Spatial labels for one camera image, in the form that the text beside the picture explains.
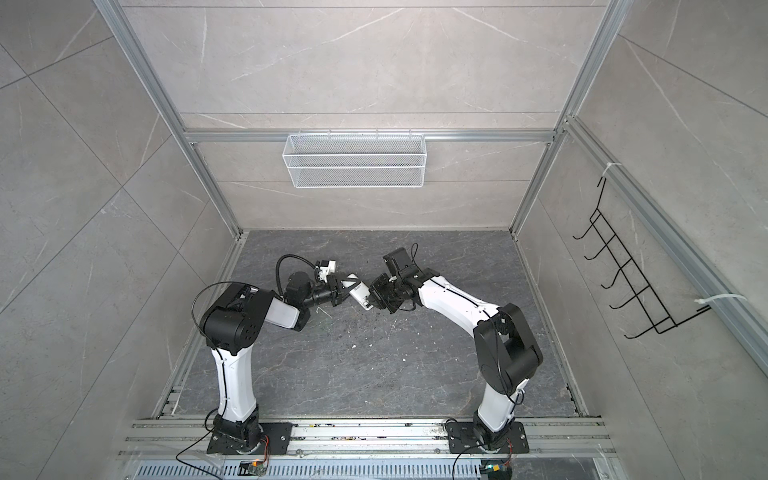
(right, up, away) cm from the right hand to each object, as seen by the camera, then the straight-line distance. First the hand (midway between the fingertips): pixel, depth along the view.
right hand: (363, 295), depth 86 cm
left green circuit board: (-24, -39, -16) cm, 49 cm away
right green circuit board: (+34, -40, -15) cm, 55 cm away
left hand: (-1, +4, +5) cm, 7 cm away
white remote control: (-1, 0, +4) cm, 4 cm away
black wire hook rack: (+64, -1, -25) cm, 68 cm away
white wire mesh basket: (-5, +44, +15) cm, 47 cm away
